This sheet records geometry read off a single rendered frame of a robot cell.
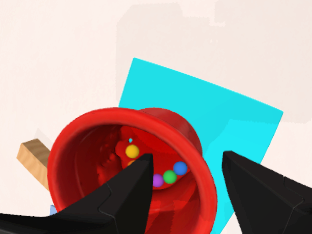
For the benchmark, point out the red cup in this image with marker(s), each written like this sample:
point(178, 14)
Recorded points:
point(91, 150)

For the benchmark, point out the purple marble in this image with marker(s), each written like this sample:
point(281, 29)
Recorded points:
point(158, 180)

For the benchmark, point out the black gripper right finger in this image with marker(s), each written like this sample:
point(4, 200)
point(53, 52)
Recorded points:
point(266, 202)

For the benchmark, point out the green marble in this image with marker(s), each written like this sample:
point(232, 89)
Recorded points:
point(170, 176)

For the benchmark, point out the yellow marble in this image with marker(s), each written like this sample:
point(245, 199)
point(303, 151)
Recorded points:
point(132, 151)

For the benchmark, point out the light brown wooden curved rail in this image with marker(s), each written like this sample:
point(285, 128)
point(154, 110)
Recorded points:
point(34, 157)

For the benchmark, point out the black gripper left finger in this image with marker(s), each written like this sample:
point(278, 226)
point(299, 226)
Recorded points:
point(119, 206)

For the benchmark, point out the blue marble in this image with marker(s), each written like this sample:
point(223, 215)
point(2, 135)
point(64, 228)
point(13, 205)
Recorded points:
point(180, 168)

